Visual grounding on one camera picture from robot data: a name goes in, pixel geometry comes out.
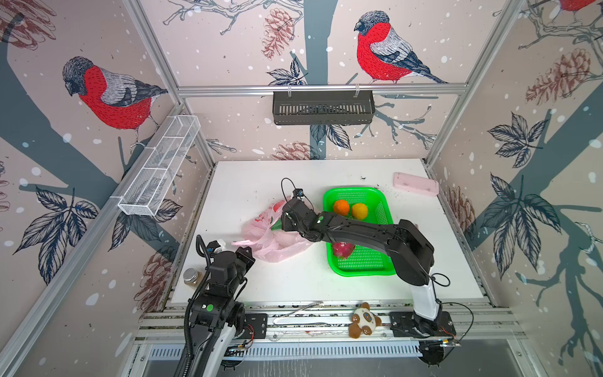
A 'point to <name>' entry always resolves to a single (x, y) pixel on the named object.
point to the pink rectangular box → (416, 184)
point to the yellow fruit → (359, 210)
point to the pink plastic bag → (268, 244)
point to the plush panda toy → (363, 321)
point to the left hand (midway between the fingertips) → (251, 247)
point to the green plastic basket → (365, 203)
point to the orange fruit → (341, 206)
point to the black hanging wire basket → (323, 107)
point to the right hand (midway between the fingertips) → (284, 219)
